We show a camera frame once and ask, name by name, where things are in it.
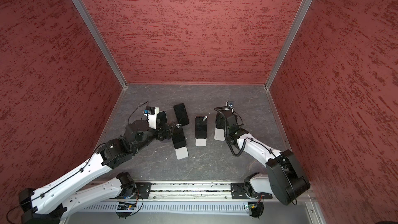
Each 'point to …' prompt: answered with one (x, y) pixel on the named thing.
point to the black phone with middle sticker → (201, 127)
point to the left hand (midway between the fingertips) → (168, 125)
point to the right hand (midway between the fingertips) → (221, 116)
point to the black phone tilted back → (181, 113)
